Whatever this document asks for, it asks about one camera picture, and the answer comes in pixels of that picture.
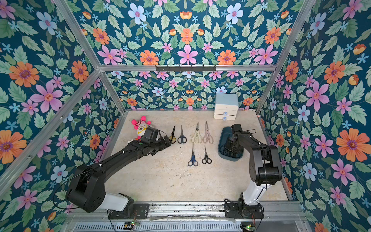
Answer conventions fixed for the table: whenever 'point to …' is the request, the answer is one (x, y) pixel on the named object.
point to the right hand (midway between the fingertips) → (230, 148)
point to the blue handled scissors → (193, 161)
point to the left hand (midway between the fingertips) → (169, 143)
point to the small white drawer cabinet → (226, 106)
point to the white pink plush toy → (141, 126)
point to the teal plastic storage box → (224, 139)
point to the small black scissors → (206, 159)
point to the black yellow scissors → (172, 137)
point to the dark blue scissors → (182, 138)
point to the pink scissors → (207, 137)
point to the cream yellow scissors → (196, 137)
